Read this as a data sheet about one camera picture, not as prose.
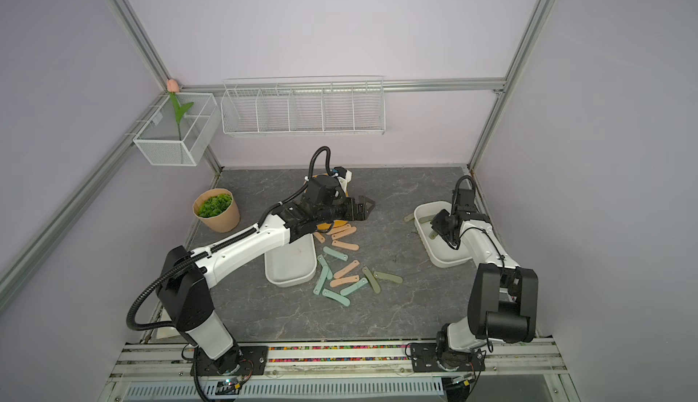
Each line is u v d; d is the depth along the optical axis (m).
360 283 0.87
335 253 0.94
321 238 0.96
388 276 0.89
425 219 1.04
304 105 0.97
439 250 0.90
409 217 1.03
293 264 0.91
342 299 0.84
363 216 0.71
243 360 0.74
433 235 0.89
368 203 0.74
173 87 0.90
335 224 0.71
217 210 0.92
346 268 0.91
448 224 0.67
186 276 0.45
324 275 0.89
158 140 0.77
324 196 0.62
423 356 0.74
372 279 0.88
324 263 0.91
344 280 0.87
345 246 0.96
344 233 0.99
